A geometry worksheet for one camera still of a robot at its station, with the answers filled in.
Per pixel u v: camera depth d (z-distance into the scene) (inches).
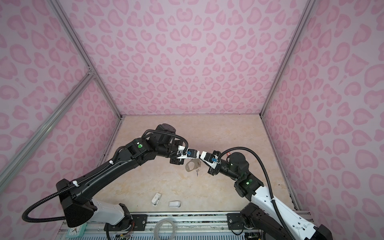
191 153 21.3
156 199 30.6
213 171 23.1
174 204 30.4
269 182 19.9
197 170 32.2
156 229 28.1
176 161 23.3
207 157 21.4
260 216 23.5
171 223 27.7
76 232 27.2
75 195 15.4
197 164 30.1
